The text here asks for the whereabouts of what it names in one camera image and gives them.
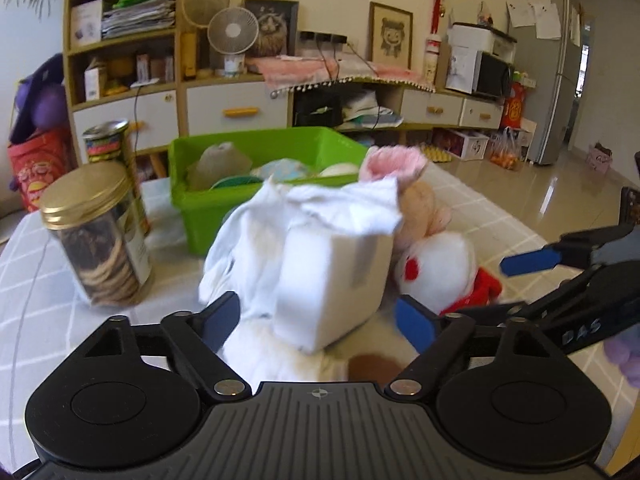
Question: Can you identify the santa plush toy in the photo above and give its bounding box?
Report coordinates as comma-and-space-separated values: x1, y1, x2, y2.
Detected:
358, 145, 502, 315

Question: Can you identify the white cloth towel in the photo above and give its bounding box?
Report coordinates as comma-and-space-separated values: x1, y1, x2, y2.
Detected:
197, 176, 404, 319

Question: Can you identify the white foam block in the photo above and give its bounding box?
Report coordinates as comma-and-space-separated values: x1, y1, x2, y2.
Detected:
272, 226, 393, 354

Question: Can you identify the green plastic bin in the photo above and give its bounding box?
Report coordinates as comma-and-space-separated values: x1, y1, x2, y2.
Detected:
168, 127, 367, 257

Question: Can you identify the purple gloved right hand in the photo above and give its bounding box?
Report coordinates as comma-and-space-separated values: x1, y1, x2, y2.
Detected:
604, 325, 640, 388

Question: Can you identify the yellow egg tray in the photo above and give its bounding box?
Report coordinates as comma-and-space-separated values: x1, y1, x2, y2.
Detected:
421, 144, 452, 164

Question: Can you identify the gold lid cookie jar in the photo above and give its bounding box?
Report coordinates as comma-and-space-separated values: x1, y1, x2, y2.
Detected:
39, 160, 152, 308

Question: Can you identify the black microwave oven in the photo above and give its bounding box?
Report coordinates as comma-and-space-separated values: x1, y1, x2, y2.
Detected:
472, 51, 514, 100

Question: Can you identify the tall chip canister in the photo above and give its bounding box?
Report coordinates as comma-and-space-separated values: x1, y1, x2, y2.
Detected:
81, 119, 150, 235

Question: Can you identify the silver refrigerator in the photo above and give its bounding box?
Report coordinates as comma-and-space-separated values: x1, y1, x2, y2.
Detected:
506, 0, 582, 166

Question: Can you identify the black bag on shelf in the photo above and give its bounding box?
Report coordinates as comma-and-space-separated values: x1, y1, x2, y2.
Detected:
292, 89, 344, 128

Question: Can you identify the pink table runner cloth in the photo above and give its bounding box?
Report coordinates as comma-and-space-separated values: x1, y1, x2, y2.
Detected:
245, 56, 435, 96

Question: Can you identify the framed girl drawing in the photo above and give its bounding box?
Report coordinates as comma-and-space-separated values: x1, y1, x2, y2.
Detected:
368, 1, 413, 70

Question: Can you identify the purple plush toy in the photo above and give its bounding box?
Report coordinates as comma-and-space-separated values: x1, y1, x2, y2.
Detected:
9, 53, 68, 145

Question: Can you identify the small white desk fan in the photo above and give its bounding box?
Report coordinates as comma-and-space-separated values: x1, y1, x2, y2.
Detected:
207, 6, 259, 77

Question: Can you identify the wooden cabinet with drawers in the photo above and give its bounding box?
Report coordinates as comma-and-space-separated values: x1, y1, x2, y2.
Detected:
63, 0, 502, 162

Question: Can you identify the stack of papers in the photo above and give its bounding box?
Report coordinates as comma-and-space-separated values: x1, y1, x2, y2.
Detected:
101, 0, 176, 39

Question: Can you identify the framed cat picture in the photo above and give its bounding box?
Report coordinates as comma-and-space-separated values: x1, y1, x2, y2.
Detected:
242, 0, 299, 58

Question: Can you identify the round racket fan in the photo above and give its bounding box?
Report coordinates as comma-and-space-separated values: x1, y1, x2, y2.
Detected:
181, 0, 230, 28

